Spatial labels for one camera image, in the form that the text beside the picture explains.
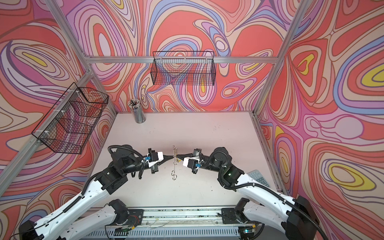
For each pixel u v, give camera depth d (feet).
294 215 1.32
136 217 2.40
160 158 1.73
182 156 2.06
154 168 1.86
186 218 2.44
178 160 2.14
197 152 1.95
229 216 2.39
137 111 3.43
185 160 1.74
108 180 1.66
